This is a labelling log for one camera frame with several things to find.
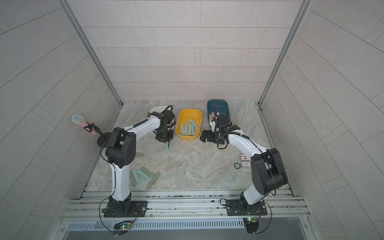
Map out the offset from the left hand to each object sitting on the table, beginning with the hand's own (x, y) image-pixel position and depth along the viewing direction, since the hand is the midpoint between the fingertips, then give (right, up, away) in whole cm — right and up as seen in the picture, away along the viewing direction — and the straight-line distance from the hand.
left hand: (172, 139), depth 96 cm
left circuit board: (-16, -33, -30) cm, 48 cm away
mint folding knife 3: (+11, +6, +4) cm, 13 cm away
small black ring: (+39, -13, -11) cm, 43 cm away
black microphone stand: (-43, +1, -4) cm, 43 cm away
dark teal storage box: (+34, +22, +12) cm, 42 cm away
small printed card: (+44, -12, -11) cm, 47 cm away
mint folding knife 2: (+9, +7, +5) cm, 12 cm away
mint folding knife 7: (-13, -17, -15) cm, 26 cm away
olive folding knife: (-14, -15, -12) cm, 24 cm away
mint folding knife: (-3, -3, -5) cm, 6 cm away
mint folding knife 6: (+6, +6, +3) cm, 9 cm away
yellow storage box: (+7, +16, +10) cm, 20 cm away
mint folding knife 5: (+14, +10, +7) cm, 18 cm away
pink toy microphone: (-45, +14, -20) cm, 51 cm away
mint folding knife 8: (-16, -19, -16) cm, 29 cm away
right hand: (+22, +3, -8) cm, 23 cm away
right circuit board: (+42, -34, -28) cm, 61 cm away
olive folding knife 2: (-8, -19, -16) cm, 26 cm away
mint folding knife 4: (+13, +6, +3) cm, 15 cm away
